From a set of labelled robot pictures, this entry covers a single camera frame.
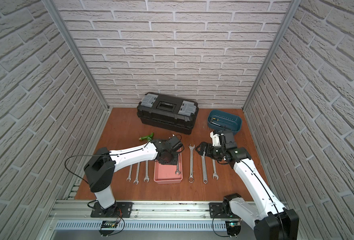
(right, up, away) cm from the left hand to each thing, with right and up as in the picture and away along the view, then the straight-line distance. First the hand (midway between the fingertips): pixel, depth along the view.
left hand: (177, 160), depth 85 cm
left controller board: (-34, -29, -12) cm, 46 cm away
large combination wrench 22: (+8, -10, -1) cm, 13 cm away
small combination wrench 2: (-18, -10, 0) cm, 21 cm away
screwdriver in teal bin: (+26, +25, +25) cm, 44 cm away
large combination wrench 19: (+22, -9, +1) cm, 24 cm away
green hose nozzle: (-21, +11, +15) cm, 28 cm away
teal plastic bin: (+37, +23, +26) cm, 51 cm away
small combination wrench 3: (-23, -11, -2) cm, 26 cm away
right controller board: (+28, -29, -14) cm, 43 cm away
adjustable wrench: (+16, -5, +3) cm, 17 cm away
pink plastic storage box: (-7, -8, +1) cm, 11 cm away
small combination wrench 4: (-27, -10, -2) cm, 29 cm away
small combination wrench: (0, -7, +3) cm, 8 cm away
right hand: (+15, +7, -7) cm, 18 cm away
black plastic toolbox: (-3, +28, +10) cm, 30 cm away
